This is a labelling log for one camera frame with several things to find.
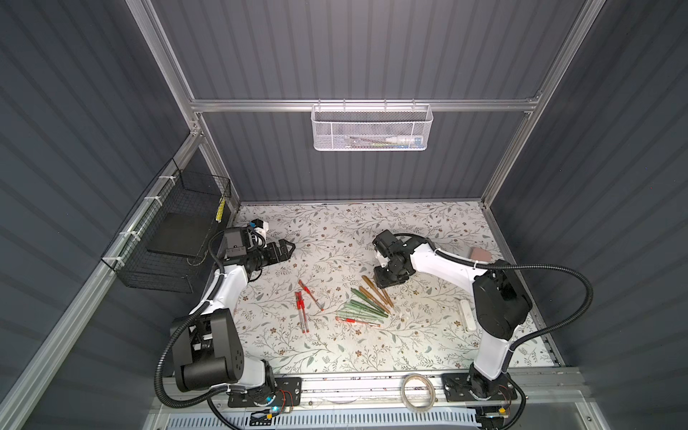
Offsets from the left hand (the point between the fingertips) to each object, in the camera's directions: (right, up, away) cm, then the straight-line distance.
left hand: (285, 249), depth 88 cm
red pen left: (+3, -18, +4) cm, 18 cm away
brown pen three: (+28, -16, +4) cm, 32 cm away
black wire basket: (-29, +3, -16) cm, 33 cm away
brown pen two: (+35, -17, +4) cm, 39 cm away
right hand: (+33, -11, +2) cm, 35 cm away
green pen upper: (+28, -19, +4) cm, 34 cm away
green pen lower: (+24, -22, -1) cm, 33 cm away
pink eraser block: (+71, -3, +15) cm, 73 cm away
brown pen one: (+32, -16, +4) cm, 36 cm away
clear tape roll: (+39, -41, -17) cm, 60 cm away
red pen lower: (+24, -24, -1) cm, 34 cm away
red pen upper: (+6, -15, +6) cm, 17 cm away
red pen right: (+5, -20, +2) cm, 20 cm away
